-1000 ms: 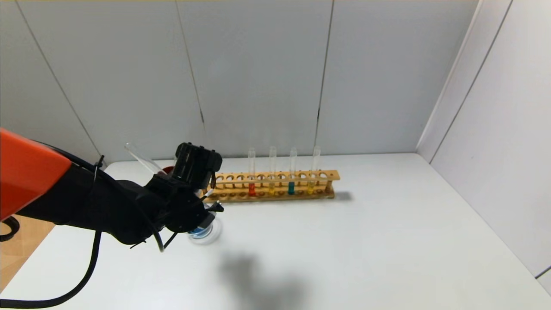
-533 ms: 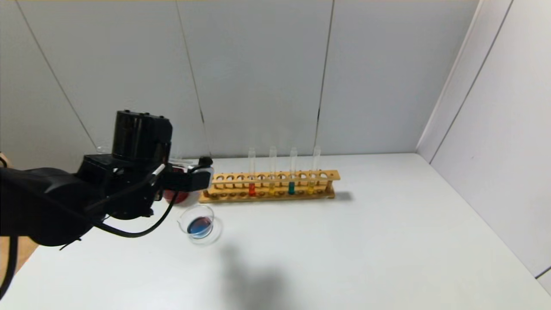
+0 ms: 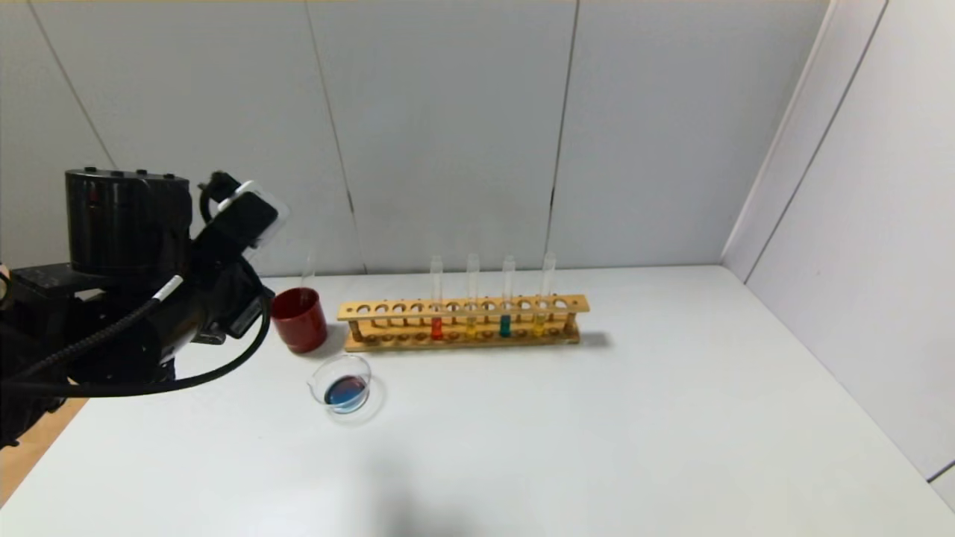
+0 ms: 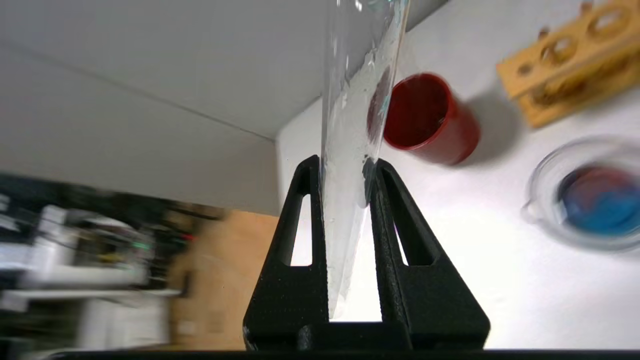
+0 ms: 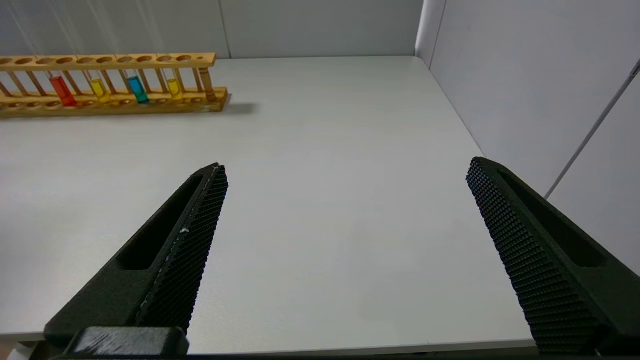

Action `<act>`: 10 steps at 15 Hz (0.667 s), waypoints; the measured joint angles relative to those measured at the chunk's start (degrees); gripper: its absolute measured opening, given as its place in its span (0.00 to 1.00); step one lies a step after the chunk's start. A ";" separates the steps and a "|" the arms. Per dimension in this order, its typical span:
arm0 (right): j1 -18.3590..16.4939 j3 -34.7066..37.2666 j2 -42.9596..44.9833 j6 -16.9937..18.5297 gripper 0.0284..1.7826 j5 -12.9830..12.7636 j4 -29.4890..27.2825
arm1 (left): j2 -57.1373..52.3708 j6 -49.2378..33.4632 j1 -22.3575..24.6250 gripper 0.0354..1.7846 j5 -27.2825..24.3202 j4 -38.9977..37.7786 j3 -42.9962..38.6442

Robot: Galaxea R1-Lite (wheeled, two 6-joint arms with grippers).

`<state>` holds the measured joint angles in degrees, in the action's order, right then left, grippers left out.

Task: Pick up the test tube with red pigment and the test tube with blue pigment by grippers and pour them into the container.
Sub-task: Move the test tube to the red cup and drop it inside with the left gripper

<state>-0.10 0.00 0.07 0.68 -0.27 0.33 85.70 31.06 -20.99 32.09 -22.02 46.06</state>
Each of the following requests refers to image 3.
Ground blue pigment test tube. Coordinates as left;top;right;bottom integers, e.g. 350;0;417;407
498;255;516;338

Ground yellow pigment test tube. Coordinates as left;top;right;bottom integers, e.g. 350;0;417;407
466;253;481;339
533;252;557;337

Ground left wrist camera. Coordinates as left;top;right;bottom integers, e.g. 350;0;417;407
198;172;290;260

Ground clear glass beaker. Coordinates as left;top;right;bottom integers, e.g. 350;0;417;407
307;355;386;426

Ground wooden test tube rack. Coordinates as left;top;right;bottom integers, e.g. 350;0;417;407
336;294;590;353

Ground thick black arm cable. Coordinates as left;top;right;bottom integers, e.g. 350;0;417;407
0;297;272;398

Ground dark red cup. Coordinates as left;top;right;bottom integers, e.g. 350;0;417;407
270;288;328;354

